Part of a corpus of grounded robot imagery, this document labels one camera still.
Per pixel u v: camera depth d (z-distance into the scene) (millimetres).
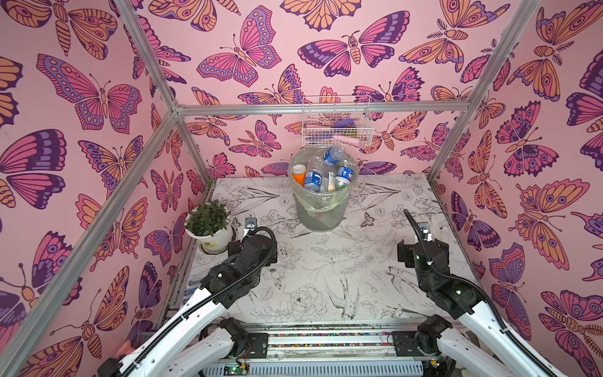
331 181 861
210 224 834
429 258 531
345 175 823
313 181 815
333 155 859
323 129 925
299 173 862
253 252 521
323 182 859
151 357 403
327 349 733
